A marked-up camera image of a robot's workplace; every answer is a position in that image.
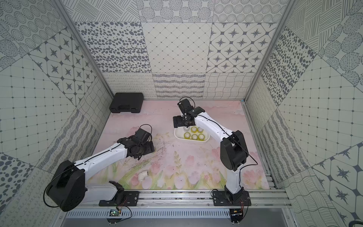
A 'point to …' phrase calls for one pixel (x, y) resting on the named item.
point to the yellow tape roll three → (201, 137)
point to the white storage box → (178, 133)
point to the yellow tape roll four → (194, 136)
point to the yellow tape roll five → (194, 129)
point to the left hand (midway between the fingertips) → (149, 147)
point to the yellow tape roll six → (200, 130)
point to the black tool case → (126, 102)
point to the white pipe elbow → (142, 175)
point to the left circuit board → (114, 213)
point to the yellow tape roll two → (187, 135)
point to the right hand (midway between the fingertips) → (182, 124)
